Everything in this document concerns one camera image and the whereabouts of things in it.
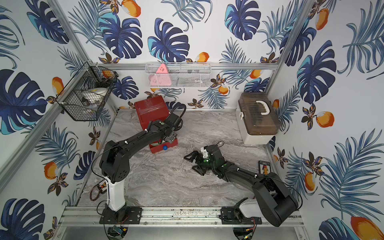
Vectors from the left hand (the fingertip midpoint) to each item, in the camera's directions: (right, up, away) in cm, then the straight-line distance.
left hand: (165, 130), depth 92 cm
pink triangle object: (-2, +31, -2) cm, 32 cm away
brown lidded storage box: (+59, +7, +5) cm, 59 cm away
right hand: (+14, -17, -9) cm, 24 cm away
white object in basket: (-36, +19, -12) cm, 42 cm away
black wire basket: (-46, +33, -1) cm, 56 cm away
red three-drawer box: (-8, +13, +1) cm, 15 cm away
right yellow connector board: (+60, -22, -2) cm, 64 cm away
